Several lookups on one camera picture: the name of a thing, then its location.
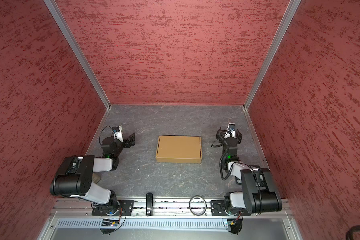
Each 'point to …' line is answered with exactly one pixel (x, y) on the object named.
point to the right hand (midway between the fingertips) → (227, 130)
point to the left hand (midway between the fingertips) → (128, 135)
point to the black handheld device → (149, 197)
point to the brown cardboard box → (178, 149)
